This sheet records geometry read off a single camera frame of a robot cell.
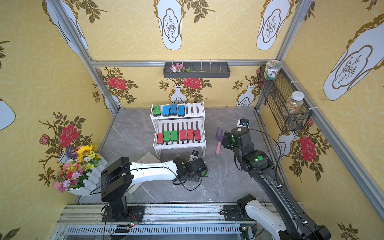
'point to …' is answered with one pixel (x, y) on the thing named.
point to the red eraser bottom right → (197, 134)
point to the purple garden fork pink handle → (219, 137)
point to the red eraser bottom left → (160, 138)
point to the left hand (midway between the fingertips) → (191, 169)
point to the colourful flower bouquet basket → (81, 170)
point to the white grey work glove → (148, 158)
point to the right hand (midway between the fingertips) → (233, 134)
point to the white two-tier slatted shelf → (178, 125)
